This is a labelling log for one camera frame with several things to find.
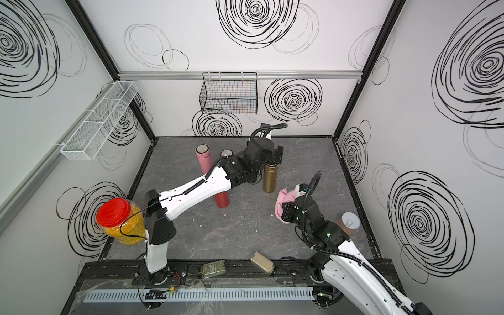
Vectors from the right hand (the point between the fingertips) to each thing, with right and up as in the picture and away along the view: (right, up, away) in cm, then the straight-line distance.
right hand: (283, 206), depth 76 cm
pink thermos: (-34, +21, +9) cm, 41 cm away
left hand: (-4, +24, -1) cm, 25 cm away
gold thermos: (-4, +9, +15) cm, 18 cm away
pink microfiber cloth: (+1, +3, +2) cm, 4 cm away
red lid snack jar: (-59, -4, -7) cm, 59 cm away
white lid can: (+28, -8, +4) cm, 30 cm away
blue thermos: (-24, +22, +8) cm, 33 cm away
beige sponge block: (-8, -20, -3) cm, 22 cm away
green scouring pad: (-27, -22, -5) cm, 35 cm away
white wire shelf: (-74, +27, -3) cm, 79 cm away
